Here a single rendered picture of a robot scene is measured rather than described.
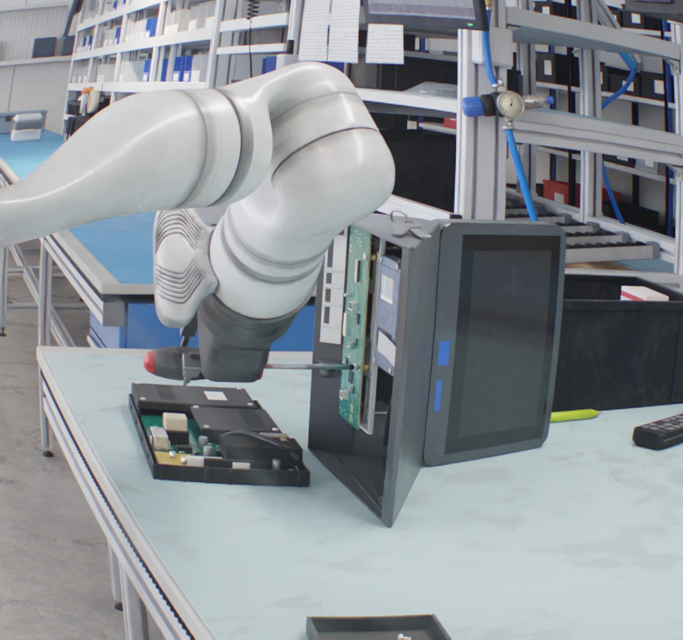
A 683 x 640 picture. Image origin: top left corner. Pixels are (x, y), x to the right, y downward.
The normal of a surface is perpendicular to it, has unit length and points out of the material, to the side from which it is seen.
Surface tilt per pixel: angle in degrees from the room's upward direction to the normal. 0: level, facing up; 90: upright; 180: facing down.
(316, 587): 0
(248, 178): 121
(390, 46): 92
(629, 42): 90
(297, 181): 95
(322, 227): 158
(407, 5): 101
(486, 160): 90
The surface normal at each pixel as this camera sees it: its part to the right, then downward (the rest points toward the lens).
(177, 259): 0.35, -0.41
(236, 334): -0.22, 0.85
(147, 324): 0.30, 0.16
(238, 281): -0.47, 0.65
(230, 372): 0.09, 0.91
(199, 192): 0.52, 0.74
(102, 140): 0.18, -0.66
